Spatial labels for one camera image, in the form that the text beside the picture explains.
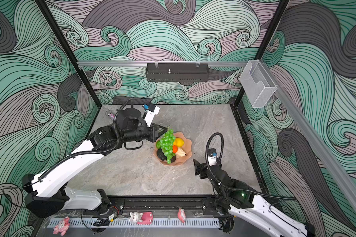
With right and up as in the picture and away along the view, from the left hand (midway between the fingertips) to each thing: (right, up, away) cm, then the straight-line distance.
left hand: (168, 129), depth 62 cm
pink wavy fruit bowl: (+10, -14, +31) cm, 35 cm away
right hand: (+16, -16, +11) cm, 25 cm away
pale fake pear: (+6, -16, +25) cm, 31 cm away
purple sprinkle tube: (-46, +6, +48) cm, 67 cm away
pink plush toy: (-49, -44, +4) cm, 66 cm away
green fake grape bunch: (-1, -6, +3) cm, 7 cm away
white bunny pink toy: (-13, -43, +6) cm, 45 cm away
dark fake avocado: (-5, -17, +22) cm, 28 cm away
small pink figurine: (+6, -40, +5) cm, 41 cm away
